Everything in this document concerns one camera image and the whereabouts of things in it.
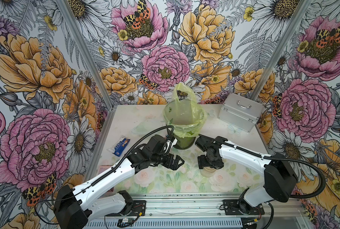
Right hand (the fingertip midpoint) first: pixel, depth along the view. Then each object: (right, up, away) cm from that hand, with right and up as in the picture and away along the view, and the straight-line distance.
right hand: (209, 169), depth 81 cm
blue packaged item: (-54, +11, +12) cm, 57 cm away
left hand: (-19, +6, -7) cm, 21 cm away
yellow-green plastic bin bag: (-13, +31, +16) cm, 37 cm away
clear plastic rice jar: (-2, 0, -4) cm, 5 cm away
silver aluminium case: (+26, +33, +18) cm, 46 cm away
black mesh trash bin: (-13, +13, +8) cm, 20 cm away
